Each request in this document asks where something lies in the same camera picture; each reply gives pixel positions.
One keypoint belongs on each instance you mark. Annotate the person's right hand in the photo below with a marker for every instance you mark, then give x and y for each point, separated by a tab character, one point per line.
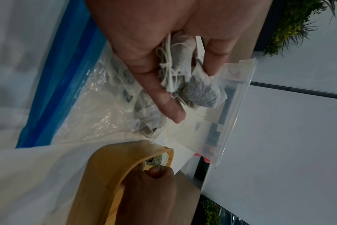
149	197

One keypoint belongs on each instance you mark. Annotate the clear zip bag with tea bags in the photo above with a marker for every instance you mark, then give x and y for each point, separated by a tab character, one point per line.
82	98

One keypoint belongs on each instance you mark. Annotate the person's left hand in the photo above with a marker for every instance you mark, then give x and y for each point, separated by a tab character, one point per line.
146	28

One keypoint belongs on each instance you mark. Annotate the clear storage box pink latches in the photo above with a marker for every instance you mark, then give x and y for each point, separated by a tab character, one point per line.
235	92

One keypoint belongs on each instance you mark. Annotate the yellow tray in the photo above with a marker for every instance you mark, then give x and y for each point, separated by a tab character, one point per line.
101	175

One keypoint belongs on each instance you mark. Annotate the dark window strip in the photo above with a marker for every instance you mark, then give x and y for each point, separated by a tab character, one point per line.
200	171

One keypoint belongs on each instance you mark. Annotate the beige bench seat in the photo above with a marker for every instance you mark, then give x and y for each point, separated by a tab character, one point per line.
258	26
188	197

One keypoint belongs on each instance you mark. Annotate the black planter box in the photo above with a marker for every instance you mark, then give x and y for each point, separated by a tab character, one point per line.
274	22

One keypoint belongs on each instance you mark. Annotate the white roller blind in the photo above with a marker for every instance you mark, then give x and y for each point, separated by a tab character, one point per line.
296	164

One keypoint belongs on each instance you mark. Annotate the tea bags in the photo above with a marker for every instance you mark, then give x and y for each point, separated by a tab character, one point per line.
157	160
138	109
196	90

